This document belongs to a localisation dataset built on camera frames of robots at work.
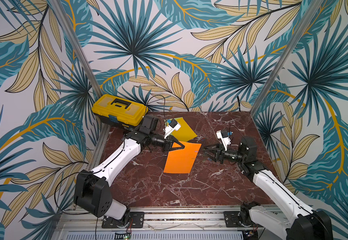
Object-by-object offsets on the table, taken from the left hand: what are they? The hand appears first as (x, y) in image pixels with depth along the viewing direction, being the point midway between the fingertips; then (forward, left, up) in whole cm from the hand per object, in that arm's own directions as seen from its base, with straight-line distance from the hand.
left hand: (182, 148), depth 69 cm
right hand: (+1, -11, -3) cm, 12 cm away
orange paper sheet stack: (-3, 0, -7) cm, 8 cm away
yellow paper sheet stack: (+29, -5, -27) cm, 40 cm away
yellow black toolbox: (+34, +41, -10) cm, 54 cm away
